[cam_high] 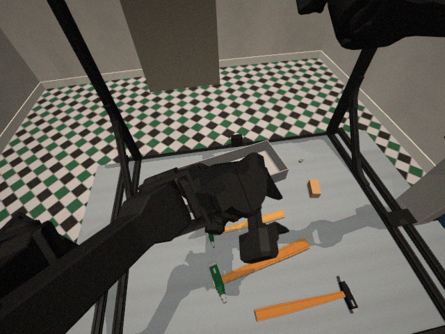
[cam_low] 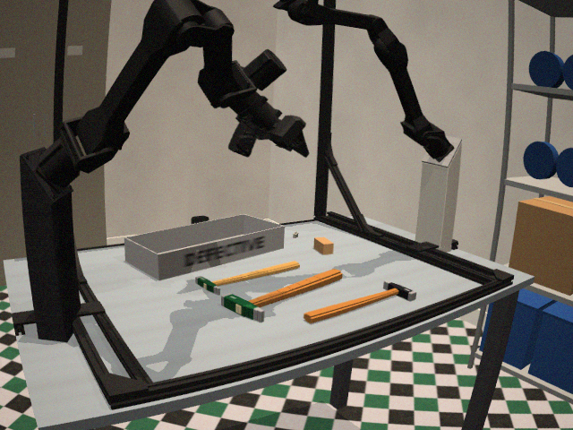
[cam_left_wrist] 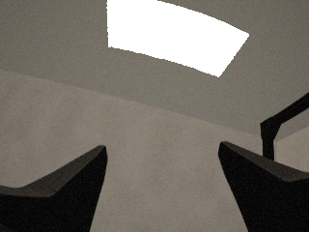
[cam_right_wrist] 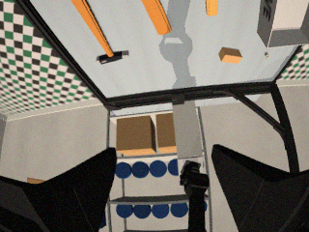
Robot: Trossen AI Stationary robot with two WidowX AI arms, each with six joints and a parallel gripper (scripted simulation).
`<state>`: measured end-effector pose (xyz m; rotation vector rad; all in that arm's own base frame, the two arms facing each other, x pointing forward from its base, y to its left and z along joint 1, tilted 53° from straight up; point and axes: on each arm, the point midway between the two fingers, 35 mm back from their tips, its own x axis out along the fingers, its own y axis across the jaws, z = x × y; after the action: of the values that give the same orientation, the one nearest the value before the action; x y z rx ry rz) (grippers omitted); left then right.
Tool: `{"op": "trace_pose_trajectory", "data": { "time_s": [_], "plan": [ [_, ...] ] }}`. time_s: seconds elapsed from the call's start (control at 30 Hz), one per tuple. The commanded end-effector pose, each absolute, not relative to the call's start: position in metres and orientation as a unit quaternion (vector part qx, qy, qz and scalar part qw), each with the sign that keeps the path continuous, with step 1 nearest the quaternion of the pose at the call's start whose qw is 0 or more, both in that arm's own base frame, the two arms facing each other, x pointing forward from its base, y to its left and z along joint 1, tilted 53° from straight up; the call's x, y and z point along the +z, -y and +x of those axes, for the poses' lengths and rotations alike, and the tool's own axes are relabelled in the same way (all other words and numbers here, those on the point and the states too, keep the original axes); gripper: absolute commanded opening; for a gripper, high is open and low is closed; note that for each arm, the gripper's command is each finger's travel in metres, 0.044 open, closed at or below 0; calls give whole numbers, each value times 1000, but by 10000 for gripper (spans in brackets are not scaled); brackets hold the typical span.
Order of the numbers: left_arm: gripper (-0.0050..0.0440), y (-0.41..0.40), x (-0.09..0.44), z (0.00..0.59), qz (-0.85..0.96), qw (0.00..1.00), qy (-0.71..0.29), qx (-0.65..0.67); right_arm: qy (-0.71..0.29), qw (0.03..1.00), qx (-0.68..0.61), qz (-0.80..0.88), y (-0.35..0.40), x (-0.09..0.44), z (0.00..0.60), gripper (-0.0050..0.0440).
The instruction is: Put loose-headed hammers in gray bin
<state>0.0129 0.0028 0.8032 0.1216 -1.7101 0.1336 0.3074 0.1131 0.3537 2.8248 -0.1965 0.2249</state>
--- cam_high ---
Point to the orange rectangular block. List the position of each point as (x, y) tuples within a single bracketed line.
[(314, 188)]

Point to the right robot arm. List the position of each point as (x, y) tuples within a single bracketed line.
[(46, 289)]

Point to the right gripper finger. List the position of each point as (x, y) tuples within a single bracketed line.
[(278, 228), (272, 190)]

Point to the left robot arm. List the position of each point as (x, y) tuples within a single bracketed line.
[(365, 24)]

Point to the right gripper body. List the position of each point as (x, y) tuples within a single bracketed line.
[(260, 242)]

